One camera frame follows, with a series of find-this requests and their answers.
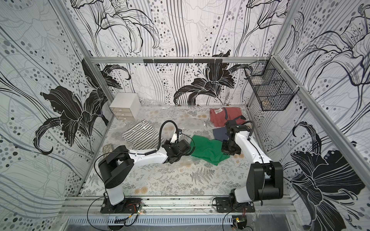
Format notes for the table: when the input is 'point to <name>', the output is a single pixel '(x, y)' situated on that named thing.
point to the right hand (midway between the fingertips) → (229, 150)
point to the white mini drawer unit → (125, 106)
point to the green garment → (209, 150)
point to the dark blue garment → (219, 133)
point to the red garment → (219, 116)
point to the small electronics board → (241, 221)
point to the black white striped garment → (142, 136)
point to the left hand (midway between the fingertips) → (171, 141)
